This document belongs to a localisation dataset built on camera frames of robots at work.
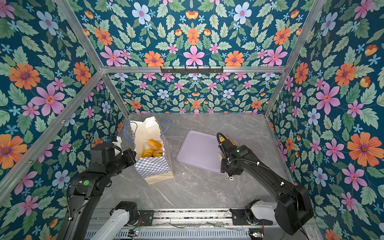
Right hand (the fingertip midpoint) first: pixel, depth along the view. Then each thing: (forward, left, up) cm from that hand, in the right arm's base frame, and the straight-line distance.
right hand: (226, 169), depth 80 cm
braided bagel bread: (+13, +41, -3) cm, 43 cm away
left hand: (+2, +42, +19) cm, 46 cm away
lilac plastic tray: (+18, +14, -9) cm, 25 cm away
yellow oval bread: (+11, +46, -2) cm, 47 cm away
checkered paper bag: (-2, +36, +12) cm, 38 cm away
